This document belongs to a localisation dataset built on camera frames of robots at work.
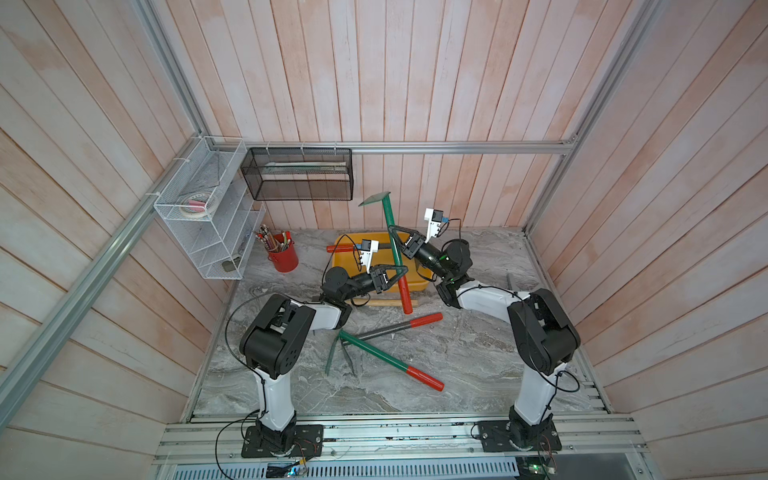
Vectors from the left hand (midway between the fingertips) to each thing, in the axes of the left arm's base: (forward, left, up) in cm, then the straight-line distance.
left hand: (407, 273), depth 80 cm
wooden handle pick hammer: (+3, +8, -20) cm, 22 cm away
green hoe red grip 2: (-20, -1, -19) cm, 28 cm away
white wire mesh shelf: (+6, +49, +10) cm, 50 cm away
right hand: (+8, +6, +9) cm, 13 cm away
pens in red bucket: (+19, +43, -9) cm, 48 cm away
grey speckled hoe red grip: (+3, +14, +7) cm, 16 cm away
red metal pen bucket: (+20, +42, -19) cm, 50 cm away
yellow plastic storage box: (+2, +15, +2) cm, 15 cm away
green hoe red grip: (-4, 0, -3) cm, 5 cm away
